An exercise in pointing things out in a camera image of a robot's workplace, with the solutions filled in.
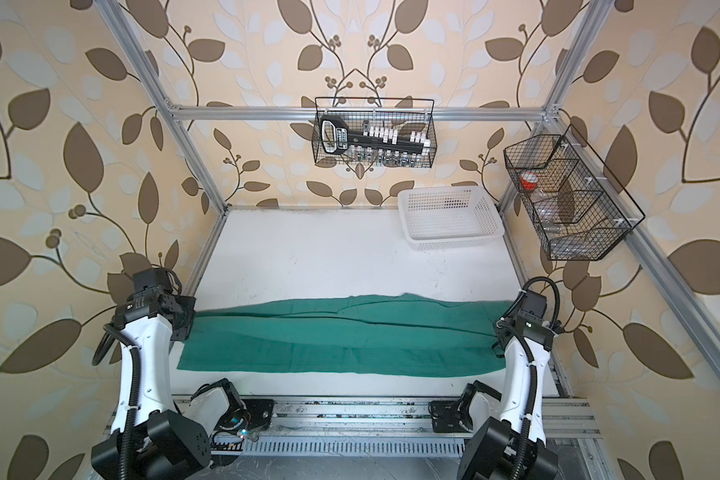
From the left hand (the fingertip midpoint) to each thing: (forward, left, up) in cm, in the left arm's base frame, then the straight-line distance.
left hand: (189, 310), depth 76 cm
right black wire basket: (+22, -98, +19) cm, 102 cm away
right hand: (-2, -84, -7) cm, 85 cm away
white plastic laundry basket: (+44, -75, -9) cm, 87 cm away
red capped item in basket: (+32, -89, +19) cm, 96 cm away
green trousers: (0, -52, -11) cm, 54 cm away
